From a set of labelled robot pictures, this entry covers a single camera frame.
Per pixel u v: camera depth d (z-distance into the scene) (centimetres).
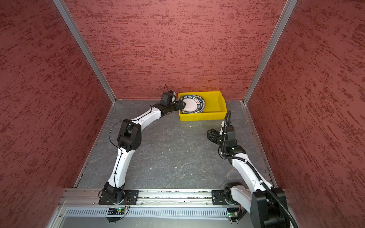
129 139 61
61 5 71
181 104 95
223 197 73
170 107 89
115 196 65
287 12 73
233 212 71
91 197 76
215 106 117
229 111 114
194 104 108
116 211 71
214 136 75
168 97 83
